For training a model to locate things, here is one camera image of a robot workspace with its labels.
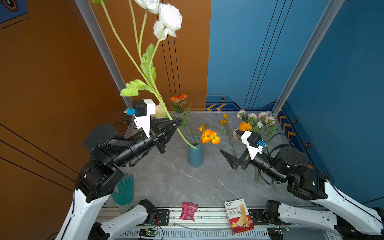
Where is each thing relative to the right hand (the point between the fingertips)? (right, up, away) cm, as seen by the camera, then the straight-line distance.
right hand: (227, 139), depth 53 cm
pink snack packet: (-15, -38, +22) cm, 46 cm away
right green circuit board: (+28, -45, +16) cm, 55 cm away
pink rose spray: (+39, +9, +59) cm, 71 cm away
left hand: (-15, +7, -10) cm, 20 cm away
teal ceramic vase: (-12, -12, +30) cm, 35 cm away
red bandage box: (+9, -39, +16) cm, 43 cm away
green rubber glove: (-51, -30, +30) cm, 66 cm away
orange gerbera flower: (-21, +15, +22) cm, 34 cm away
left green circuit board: (-35, -46, +18) cm, 60 cm away
